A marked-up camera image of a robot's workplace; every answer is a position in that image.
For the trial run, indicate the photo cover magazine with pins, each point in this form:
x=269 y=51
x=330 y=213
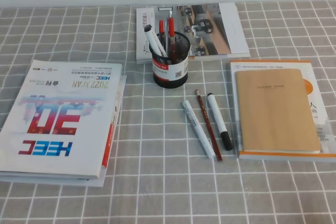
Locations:
x=202 y=25

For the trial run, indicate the black mesh pen holder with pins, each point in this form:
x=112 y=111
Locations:
x=169 y=73

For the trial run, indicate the tan classic notebook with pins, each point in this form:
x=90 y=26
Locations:
x=274 y=112

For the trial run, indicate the white HEEC 30 book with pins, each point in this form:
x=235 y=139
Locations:
x=60 y=121

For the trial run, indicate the white orange book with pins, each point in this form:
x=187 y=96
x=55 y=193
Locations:
x=322 y=123

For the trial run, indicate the white marker black cap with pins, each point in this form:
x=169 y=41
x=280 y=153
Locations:
x=220 y=122

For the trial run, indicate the white booklet under magazine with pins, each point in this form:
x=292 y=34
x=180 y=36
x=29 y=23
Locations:
x=232 y=25

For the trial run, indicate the white marker in holder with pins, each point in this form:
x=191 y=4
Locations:
x=154 y=41

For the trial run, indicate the grey pen in holder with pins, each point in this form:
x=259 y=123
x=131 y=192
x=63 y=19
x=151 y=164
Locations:
x=166 y=36

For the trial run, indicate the white marker on table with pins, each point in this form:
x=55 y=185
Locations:
x=198 y=129

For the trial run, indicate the dark red pencil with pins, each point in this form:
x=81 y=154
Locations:
x=209 y=127

